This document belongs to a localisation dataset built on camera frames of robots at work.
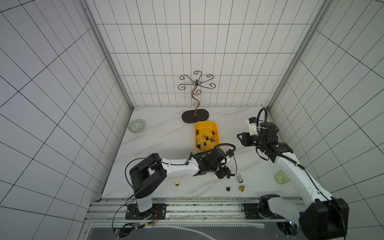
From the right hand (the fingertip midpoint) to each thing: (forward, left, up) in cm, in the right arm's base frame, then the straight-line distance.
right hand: (241, 132), depth 82 cm
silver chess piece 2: (-20, 0, -17) cm, 26 cm away
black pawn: (+6, +18, -17) cm, 26 cm away
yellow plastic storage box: (+8, +18, -16) cm, 26 cm away
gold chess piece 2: (-25, 0, -17) cm, 30 cm away
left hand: (-17, +9, -13) cm, 24 cm away
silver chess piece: (+3, +24, -16) cm, 29 cm away
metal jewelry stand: (+27, +26, -17) cm, 41 cm away
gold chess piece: (+7, +20, -16) cm, 27 cm away
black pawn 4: (-26, +7, -18) cm, 32 cm away
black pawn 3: (+11, +14, -18) cm, 25 cm away
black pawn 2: (+10, +25, -17) cm, 32 cm away
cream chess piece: (-24, +35, -17) cm, 45 cm away
